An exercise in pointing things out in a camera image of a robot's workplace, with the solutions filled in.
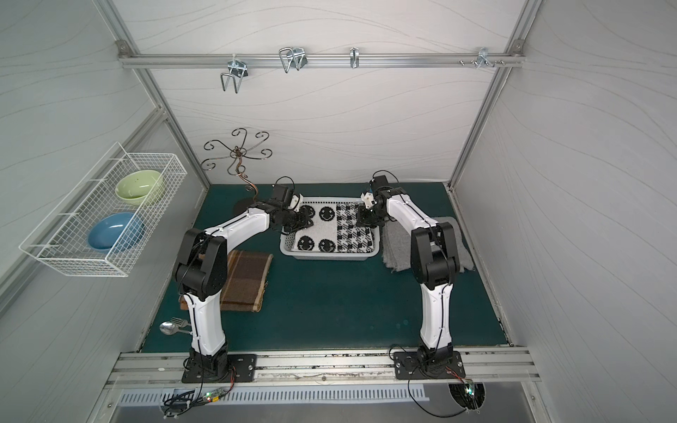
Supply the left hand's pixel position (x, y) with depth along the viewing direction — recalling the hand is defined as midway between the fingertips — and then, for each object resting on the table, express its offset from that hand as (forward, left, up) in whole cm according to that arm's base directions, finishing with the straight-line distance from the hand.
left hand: (314, 222), depth 96 cm
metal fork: (-34, +40, -9) cm, 53 cm away
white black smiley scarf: (-6, -3, -1) cm, 7 cm away
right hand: (+2, -17, -1) cm, 17 cm away
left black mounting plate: (-46, +17, -9) cm, 50 cm away
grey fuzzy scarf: (-6, -31, -6) cm, 32 cm away
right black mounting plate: (-44, -30, -8) cm, 54 cm away
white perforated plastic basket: (-8, -15, 0) cm, 17 cm away
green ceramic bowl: (-7, +46, +25) cm, 53 cm away
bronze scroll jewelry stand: (+10, +26, +18) cm, 34 cm away
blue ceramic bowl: (-21, +47, +22) cm, 56 cm away
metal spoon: (-36, +41, -7) cm, 55 cm away
